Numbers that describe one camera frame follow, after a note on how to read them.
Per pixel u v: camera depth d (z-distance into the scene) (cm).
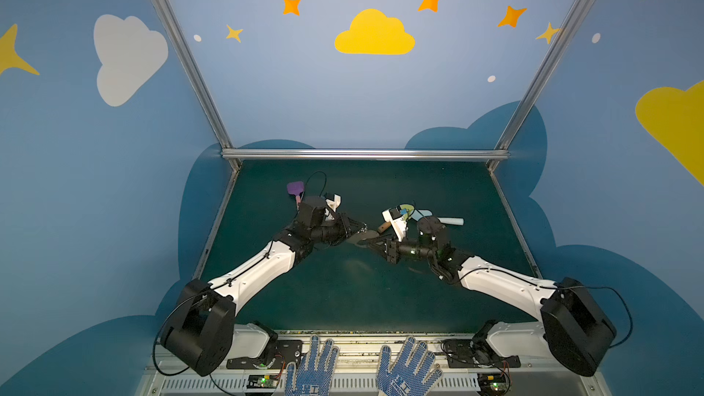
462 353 74
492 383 72
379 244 78
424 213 107
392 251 69
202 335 41
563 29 82
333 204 78
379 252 72
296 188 112
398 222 72
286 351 76
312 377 71
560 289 46
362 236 82
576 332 42
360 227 81
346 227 77
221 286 45
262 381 71
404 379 70
